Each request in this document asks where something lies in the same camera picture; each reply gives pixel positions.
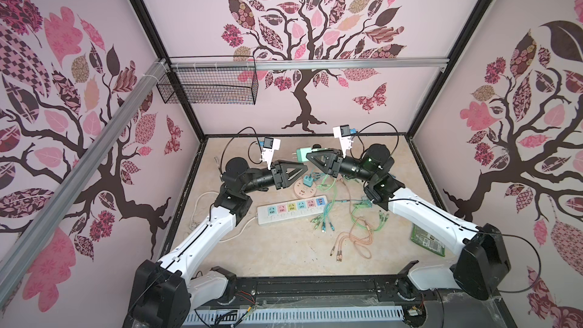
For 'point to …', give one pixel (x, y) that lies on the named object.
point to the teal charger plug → (308, 181)
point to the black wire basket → (210, 80)
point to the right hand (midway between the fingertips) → (310, 153)
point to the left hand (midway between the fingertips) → (306, 171)
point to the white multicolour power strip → (296, 209)
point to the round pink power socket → (303, 190)
